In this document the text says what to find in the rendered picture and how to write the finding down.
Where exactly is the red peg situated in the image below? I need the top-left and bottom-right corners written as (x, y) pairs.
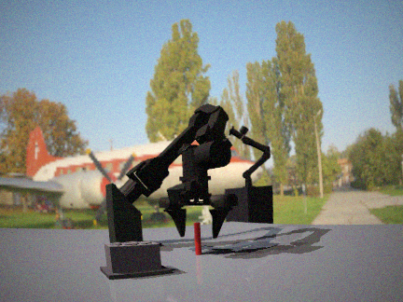
top-left (194, 223), bottom-right (202, 255)

